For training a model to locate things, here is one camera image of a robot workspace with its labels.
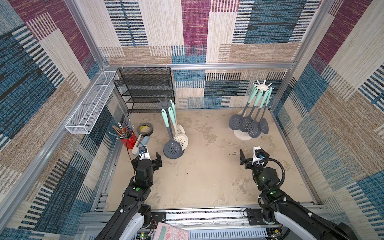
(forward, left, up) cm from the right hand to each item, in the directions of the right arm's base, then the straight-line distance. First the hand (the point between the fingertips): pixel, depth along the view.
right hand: (251, 150), depth 82 cm
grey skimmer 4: (+18, -12, 0) cm, 22 cm away
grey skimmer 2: (+20, -2, +2) cm, 21 cm away
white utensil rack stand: (+15, 0, -7) cm, 17 cm away
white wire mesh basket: (+9, +82, +21) cm, 85 cm away
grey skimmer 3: (+16, -5, +1) cm, 16 cm away
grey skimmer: (+21, +5, 0) cm, 22 cm away
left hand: (-1, +56, 0) cm, 56 cm away
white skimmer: (+8, +39, +1) cm, 39 cm away
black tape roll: (+26, +67, -13) cm, 73 cm away
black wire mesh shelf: (+48, +68, +7) cm, 83 cm away
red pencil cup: (+15, +74, -2) cm, 76 cm away
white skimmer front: (+15, +40, 0) cm, 43 cm away
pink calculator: (-35, +45, -11) cm, 58 cm away
